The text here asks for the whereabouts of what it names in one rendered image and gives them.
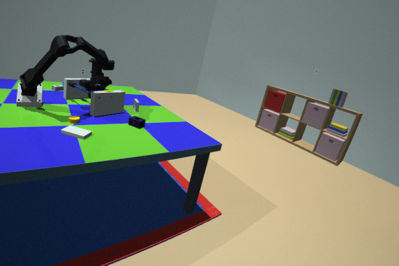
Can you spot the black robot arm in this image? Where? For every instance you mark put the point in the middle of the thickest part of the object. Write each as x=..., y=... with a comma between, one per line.
x=59, y=48

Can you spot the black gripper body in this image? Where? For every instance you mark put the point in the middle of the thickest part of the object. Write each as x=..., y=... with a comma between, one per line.
x=87, y=83

